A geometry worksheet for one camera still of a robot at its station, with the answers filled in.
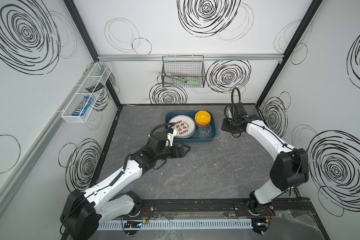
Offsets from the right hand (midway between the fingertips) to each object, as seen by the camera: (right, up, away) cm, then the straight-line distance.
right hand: (222, 126), depth 88 cm
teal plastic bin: (-16, -9, +12) cm, 21 cm away
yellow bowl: (-9, +5, +17) cm, 20 cm away
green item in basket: (-17, +29, +8) cm, 35 cm away
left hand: (-21, -11, -14) cm, 28 cm away
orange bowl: (-9, +1, +12) cm, 15 cm away
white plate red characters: (-22, -1, +15) cm, 26 cm away
